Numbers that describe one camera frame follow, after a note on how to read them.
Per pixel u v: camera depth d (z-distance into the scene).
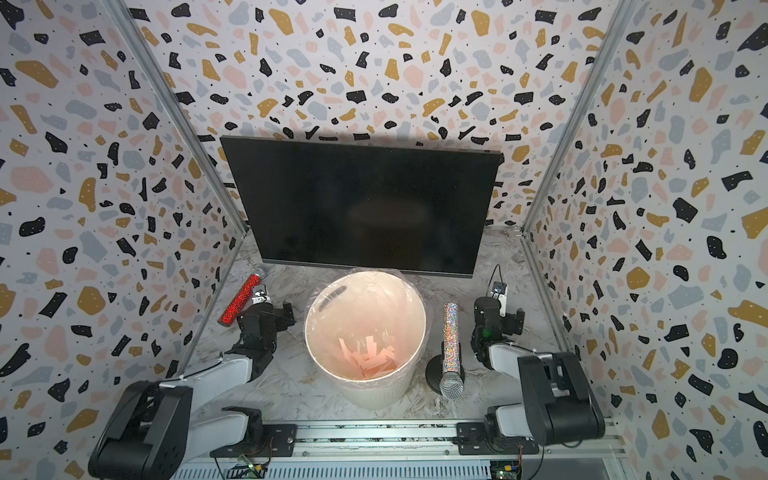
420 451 0.73
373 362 0.78
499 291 0.80
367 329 0.77
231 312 0.94
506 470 0.72
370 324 0.76
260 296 0.76
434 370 0.83
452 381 0.63
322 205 1.10
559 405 0.43
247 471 0.72
